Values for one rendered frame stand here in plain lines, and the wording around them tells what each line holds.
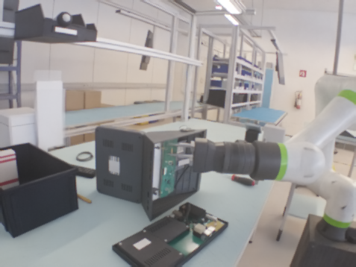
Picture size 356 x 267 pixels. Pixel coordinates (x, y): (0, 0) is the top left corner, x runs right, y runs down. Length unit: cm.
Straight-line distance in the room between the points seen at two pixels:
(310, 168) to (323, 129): 23
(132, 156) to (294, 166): 40
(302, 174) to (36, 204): 61
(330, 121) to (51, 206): 82
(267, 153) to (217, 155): 11
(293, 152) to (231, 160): 15
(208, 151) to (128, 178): 25
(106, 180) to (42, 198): 21
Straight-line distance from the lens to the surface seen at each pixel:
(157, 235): 52
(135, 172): 63
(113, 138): 64
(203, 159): 52
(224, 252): 54
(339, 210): 104
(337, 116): 80
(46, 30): 72
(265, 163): 53
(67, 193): 62
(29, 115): 86
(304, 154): 57
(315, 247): 105
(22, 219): 58
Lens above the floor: 135
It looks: 13 degrees down
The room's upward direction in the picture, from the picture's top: 5 degrees clockwise
